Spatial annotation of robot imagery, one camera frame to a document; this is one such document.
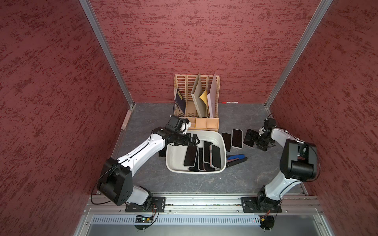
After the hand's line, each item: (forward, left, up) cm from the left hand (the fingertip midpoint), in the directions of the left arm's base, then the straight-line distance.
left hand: (192, 144), depth 81 cm
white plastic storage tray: (+1, +10, -14) cm, 18 cm away
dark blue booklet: (+41, +9, -6) cm, 43 cm away
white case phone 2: (-2, -15, -14) cm, 20 cm away
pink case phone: (-1, +1, -12) cm, 12 cm away
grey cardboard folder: (+28, -2, +13) cm, 31 cm away
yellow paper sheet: (+27, -7, +11) cm, 30 cm away
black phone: (+14, -25, -16) cm, 33 cm away
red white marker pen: (+50, -32, -16) cm, 62 cm away
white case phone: (+14, -33, -17) cm, 40 cm away
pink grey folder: (+39, -15, -1) cm, 41 cm away
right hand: (+8, -39, -12) cm, 42 cm away
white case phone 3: (+1, -9, -10) cm, 14 cm away
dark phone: (+6, -35, -3) cm, 36 cm away
